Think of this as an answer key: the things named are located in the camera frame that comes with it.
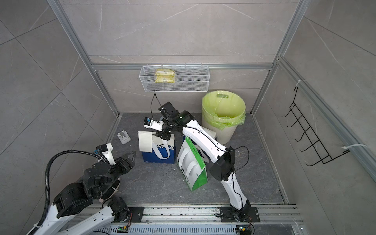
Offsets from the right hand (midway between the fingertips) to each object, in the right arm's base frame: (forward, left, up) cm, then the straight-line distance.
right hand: (159, 132), depth 78 cm
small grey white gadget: (+13, +31, -23) cm, 41 cm away
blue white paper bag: (-6, -1, -10) cm, 11 cm away
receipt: (-4, +7, -3) cm, 9 cm away
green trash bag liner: (+24, -39, -6) cm, 46 cm away
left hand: (-16, +8, +5) cm, 18 cm away
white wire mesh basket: (+42, -17, +6) cm, 46 cm away
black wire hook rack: (-21, -72, +9) cm, 75 cm away
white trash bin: (+5, -40, -12) cm, 42 cm away
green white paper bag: (-20, -17, -1) cm, 26 cm away
